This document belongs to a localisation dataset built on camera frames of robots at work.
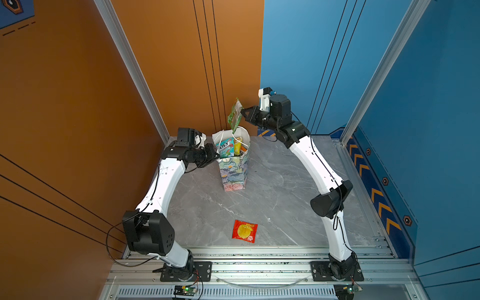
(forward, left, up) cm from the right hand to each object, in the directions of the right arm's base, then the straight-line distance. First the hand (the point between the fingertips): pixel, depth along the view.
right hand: (242, 110), depth 74 cm
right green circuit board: (-55, -39, -43) cm, 80 cm away
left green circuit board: (-55, +22, -43) cm, 73 cm away
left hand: (-8, +9, -16) cm, 20 cm away
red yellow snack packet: (-34, -1, -41) cm, 53 cm away
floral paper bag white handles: (-13, +4, -23) cm, 27 cm away
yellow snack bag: (-2, +3, -19) cm, 19 cm away
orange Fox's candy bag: (+1, 0, -23) cm, 23 cm away
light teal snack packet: (-4, +8, -18) cm, 20 cm away
